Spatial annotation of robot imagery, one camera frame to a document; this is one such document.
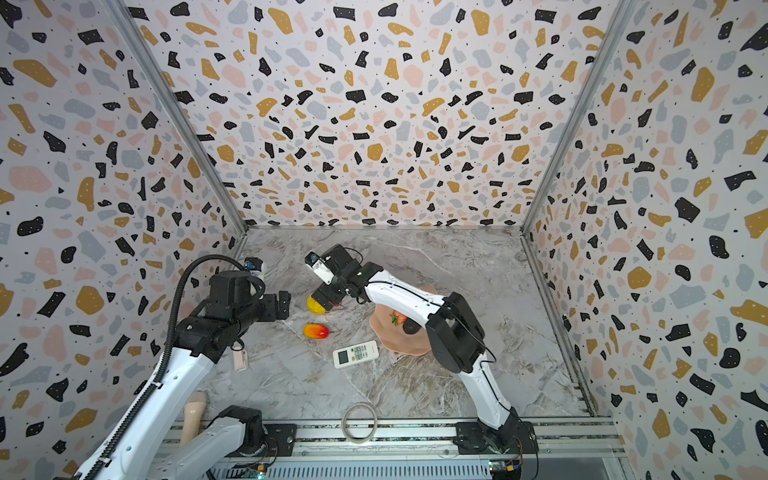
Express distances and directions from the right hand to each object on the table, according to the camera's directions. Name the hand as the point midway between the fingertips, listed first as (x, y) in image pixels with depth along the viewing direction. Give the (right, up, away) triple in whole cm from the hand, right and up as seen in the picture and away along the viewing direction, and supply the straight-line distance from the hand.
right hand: (320, 279), depth 87 cm
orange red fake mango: (-2, -16, +4) cm, 17 cm away
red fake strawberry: (+22, -13, +6) cm, 26 cm away
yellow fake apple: (-3, -9, +6) cm, 11 cm away
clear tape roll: (+9, -35, -10) cm, 37 cm away
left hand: (-10, -2, -12) cm, 15 cm away
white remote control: (+10, -22, +1) cm, 24 cm away
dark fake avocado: (+26, -14, +3) cm, 30 cm away
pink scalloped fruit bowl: (+21, -18, +5) cm, 28 cm away
